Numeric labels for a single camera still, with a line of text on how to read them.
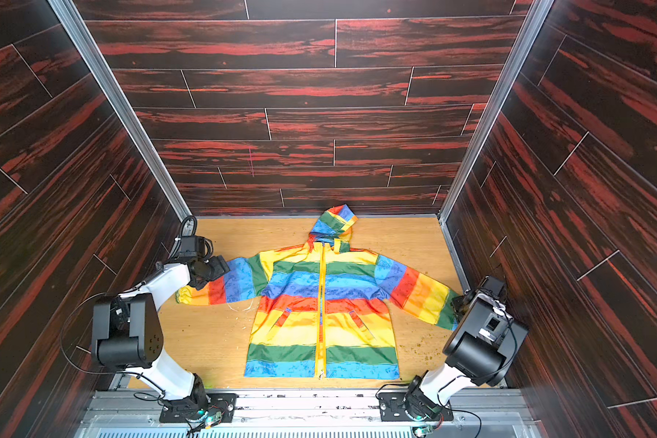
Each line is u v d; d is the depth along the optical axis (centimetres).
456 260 112
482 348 47
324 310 92
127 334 47
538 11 66
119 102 82
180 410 68
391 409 73
